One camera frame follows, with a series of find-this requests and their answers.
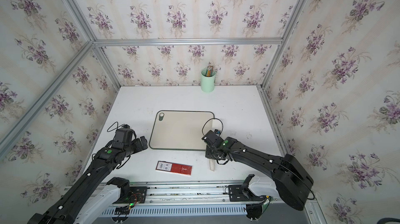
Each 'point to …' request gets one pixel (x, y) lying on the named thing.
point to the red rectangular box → (182, 169)
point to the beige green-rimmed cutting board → (180, 129)
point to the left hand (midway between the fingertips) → (141, 144)
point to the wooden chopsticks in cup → (209, 71)
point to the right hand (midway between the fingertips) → (210, 154)
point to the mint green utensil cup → (208, 79)
